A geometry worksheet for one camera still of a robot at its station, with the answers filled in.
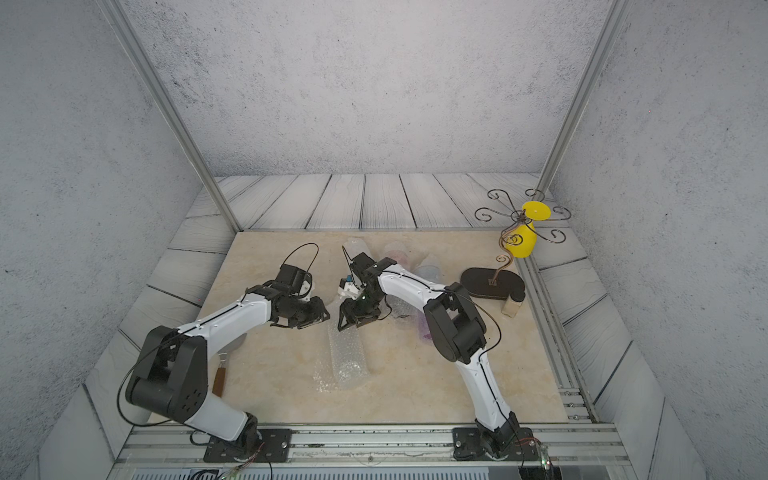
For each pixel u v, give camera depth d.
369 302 0.80
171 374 0.44
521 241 0.74
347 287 0.87
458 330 0.55
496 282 1.02
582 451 0.73
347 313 0.81
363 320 0.81
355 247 1.10
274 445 0.73
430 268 1.00
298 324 0.79
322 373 0.81
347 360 0.79
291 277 0.74
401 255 1.04
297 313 0.76
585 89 0.83
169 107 0.86
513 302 0.91
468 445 0.73
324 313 0.87
